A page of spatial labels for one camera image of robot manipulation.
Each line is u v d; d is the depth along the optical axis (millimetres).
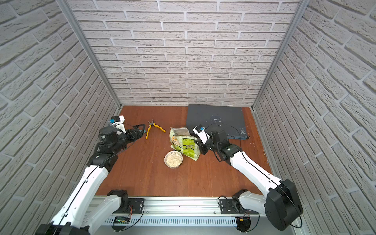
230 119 1085
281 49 846
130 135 656
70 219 389
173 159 851
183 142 808
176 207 771
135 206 746
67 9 704
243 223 694
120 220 724
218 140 610
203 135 684
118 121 654
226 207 726
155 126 1063
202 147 694
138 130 677
